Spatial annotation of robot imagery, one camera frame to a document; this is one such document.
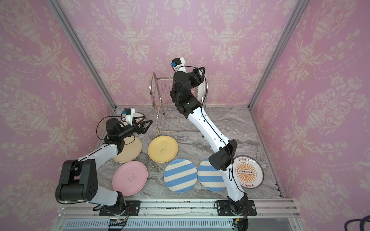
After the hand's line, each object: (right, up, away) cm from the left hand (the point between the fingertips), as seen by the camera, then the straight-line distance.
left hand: (148, 120), depth 83 cm
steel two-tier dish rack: (+9, +2, +26) cm, 27 cm away
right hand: (+30, +23, -15) cm, 41 cm away
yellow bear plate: (+6, -19, +12) cm, 23 cm away
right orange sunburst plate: (+60, -31, +3) cm, 67 cm away
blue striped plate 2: (+36, -34, +2) cm, 50 cm away
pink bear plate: (-11, -34, +1) cm, 36 cm away
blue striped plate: (+19, -33, +2) cm, 38 cm away
